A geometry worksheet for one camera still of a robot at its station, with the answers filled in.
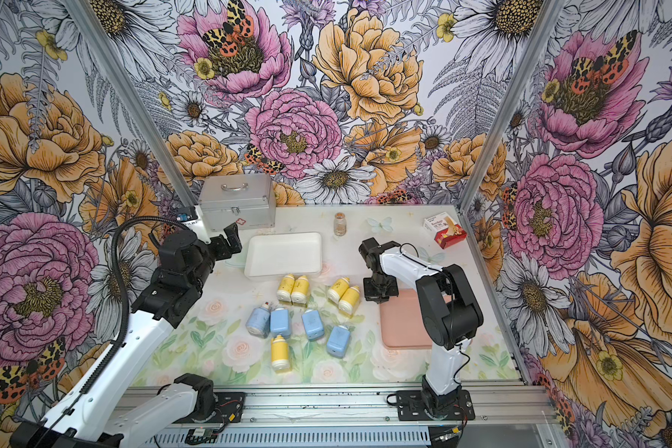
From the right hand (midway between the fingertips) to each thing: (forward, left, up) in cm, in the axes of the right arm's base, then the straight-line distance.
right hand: (379, 305), depth 90 cm
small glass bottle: (+34, +12, +2) cm, 36 cm away
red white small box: (+29, -29, +1) cm, 41 cm away
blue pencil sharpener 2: (-6, +30, +3) cm, 31 cm away
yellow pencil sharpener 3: (+4, +13, +5) cm, 14 cm away
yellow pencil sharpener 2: (+3, +24, +4) cm, 25 cm away
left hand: (+8, +43, +27) cm, 51 cm away
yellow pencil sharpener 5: (-16, +29, +5) cm, 33 cm away
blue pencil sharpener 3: (-7, +20, +5) cm, 22 cm away
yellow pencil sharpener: (+4, +29, +5) cm, 30 cm away
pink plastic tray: (-5, -7, -2) cm, 9 cm away
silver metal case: (+39, +47, +12) cm, 62 cm away
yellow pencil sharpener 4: (-1, +9, +4) cm, 10 cm away
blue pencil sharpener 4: (-12, +13, +4) cm, 18 cm away
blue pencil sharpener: (-6, +36, +5) cm, 37 cm away
